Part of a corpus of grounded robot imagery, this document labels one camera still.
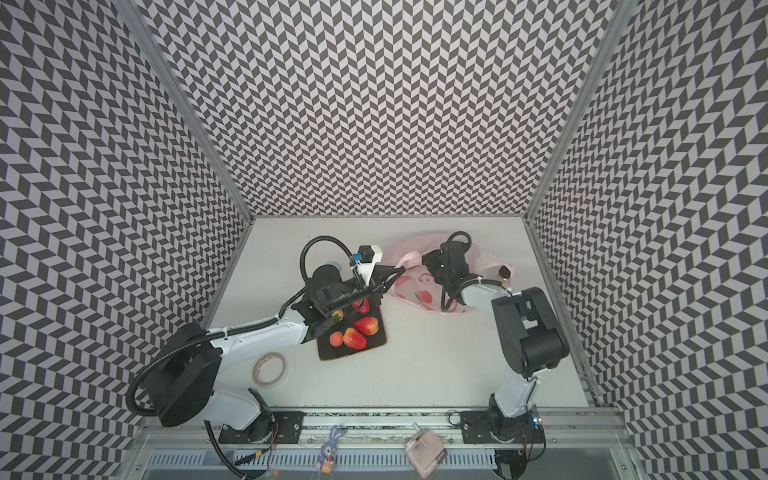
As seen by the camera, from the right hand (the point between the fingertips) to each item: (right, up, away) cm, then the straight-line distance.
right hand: (424, 263), depth 96 cm
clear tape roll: (-44, -28, -15) cm, 54 cm away
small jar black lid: (+22, -1, -12) cm, 25 cm away
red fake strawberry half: (-21, -21, -13) cm, 32 cm away
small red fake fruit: (-26, -20, -13) cm, 35 cm away
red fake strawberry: (-17, -17, -11) cm, 27 cm away
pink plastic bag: (-1, -8, +5) cm, 9 cm away
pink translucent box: (-2, -40, -30) cm, 50 cm away
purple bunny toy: (-24, -41, -28) cm, 56 cm away
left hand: (-7, 0, -23) cm, 24 cm away
